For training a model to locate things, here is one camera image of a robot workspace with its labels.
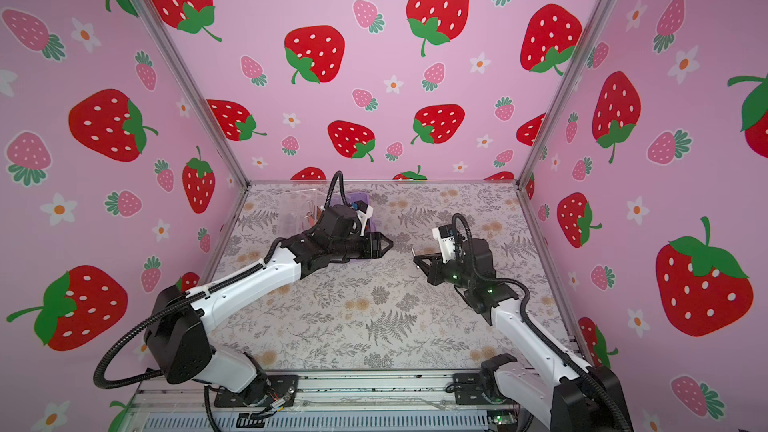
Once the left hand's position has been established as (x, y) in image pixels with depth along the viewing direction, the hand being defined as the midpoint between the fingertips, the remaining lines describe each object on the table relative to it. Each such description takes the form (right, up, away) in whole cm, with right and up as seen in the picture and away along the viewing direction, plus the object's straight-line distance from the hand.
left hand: (389, 243), depth 78 cm
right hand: (+7, -4, 0) cm, 8 cm away
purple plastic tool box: (-35, +9, +32) cm, 48 cm away
